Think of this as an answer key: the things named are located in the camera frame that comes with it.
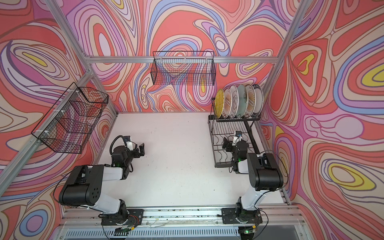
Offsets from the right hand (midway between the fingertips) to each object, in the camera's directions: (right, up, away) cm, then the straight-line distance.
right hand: (232, 141), depth 96 cm
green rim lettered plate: (+12, +24, -12) cm, 30 cm away
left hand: (-61, -2, -3) cm, 61 cm away
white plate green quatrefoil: (-2, +25, -12) cm, 28 cm away
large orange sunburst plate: (+8, +24, -12) cm, 28 cm away
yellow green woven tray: (-10, +24, -6) cm, 26 cm away
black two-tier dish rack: (-5, +9, +11) cm, 15 cm away
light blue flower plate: (+3, +24, -13) cm, 27 cm away
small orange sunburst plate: (-5, +23, -10) cm, 26 cm away
